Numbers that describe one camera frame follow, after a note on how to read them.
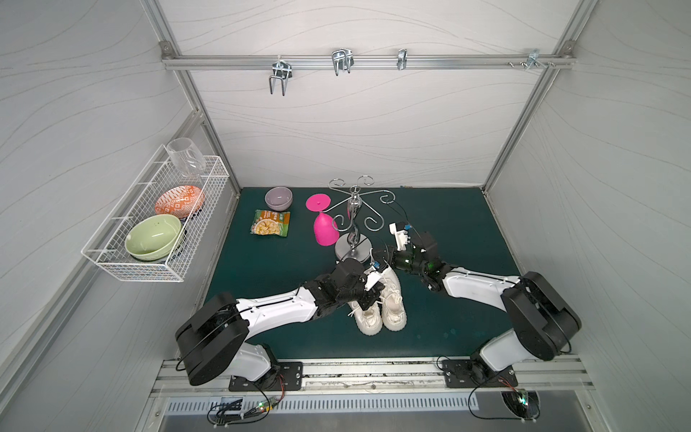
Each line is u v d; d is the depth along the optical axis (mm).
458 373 733
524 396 707
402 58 764
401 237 801
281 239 1044
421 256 692
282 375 733
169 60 766
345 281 630
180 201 717
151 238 618
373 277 703
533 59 765
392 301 822
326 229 844
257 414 674
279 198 1120
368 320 778
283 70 783
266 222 1066
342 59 762
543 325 444
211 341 419
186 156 654
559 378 747
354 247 967
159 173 714
